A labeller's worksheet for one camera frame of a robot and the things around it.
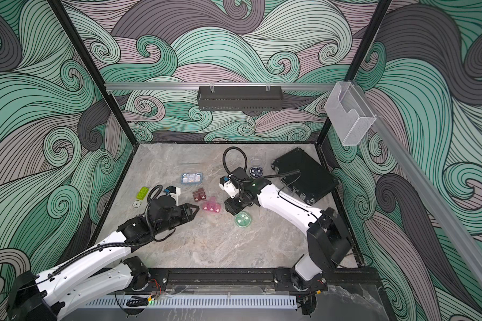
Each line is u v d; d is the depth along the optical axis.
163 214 0.58
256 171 1.07
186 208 0.72
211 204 0.94
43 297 0.39
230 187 0.74
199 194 0.97
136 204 0.95
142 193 0.96
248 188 0.63
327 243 0.42
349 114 0.78
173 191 0.71
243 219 0.88
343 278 0.74
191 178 1.04
